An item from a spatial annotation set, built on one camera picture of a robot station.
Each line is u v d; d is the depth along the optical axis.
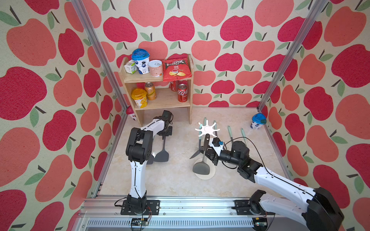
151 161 0.88
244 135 1.04
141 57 0.75
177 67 0.78
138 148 0.58
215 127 1.08
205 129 0.58
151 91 0.91
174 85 0.98
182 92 0.88
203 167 0.78
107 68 0.94
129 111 1.05
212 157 0.67
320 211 0.40
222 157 0.65
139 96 0.86
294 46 0.84
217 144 0.61
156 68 0.75
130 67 0.78
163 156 0.93
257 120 1.01
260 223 0.72
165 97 0.99
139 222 0.73
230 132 1.04
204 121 1.13
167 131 0.91
